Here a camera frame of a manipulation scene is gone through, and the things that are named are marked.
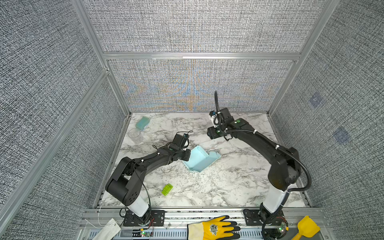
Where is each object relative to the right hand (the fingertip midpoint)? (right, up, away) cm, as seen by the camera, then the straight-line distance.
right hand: (211, 131), depth 89 cm
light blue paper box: (-6, -18, +4) cm, 20 cm away
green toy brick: (-25, -31, -8) cm, 41 cm away
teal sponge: (-49, +6, +24) cm, 54 cm away
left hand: (-14, -14, +2) cm, 20 cm away
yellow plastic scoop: (+43, -45, -18) cm, 65 cm away
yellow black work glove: (-1, -44, -21) cm, 49 cm away
